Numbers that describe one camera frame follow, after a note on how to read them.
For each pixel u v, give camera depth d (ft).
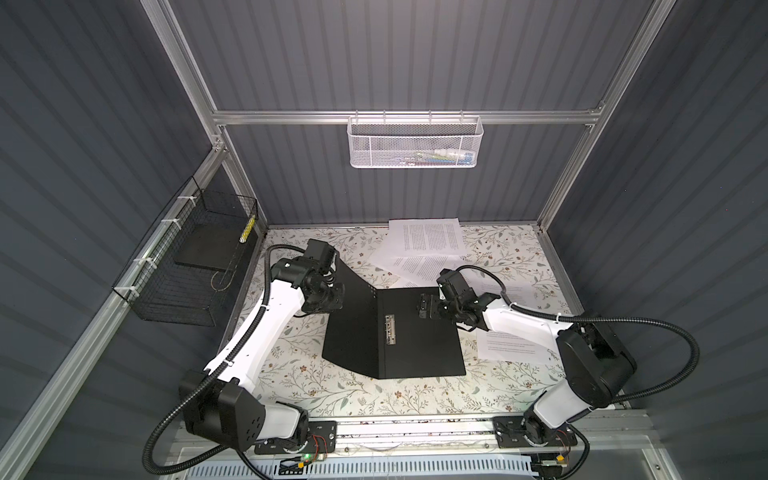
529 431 2.18
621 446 2.39
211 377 1.31
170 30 2.32
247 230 2.68
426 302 2.67
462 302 2.28
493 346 2.92
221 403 1.28
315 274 1.98
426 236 3.88
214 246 2.56
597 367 1.47
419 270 3.52
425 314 2.67
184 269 2.40
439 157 3.04
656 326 1.39
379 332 2.99
